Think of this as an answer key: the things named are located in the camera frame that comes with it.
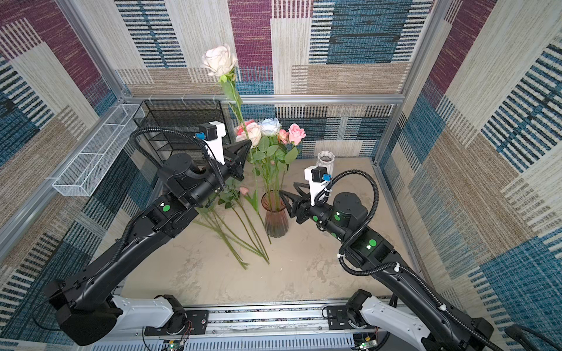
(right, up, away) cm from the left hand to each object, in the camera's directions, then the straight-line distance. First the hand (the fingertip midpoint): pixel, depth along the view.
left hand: (250, 142), depth 57 cm
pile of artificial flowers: (-13, -27, +43) cm, 53 cm away
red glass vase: (+5, -25, +32) cm, 41 cm away
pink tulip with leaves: (-10, -15, +46) cm, 50 cm away
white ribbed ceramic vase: (+26, -1, +35) cm, 44 cm away
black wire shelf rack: (-37, +21, +45) cm, 62 cm away
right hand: (+10, -13, +6) cm, 18 cm away
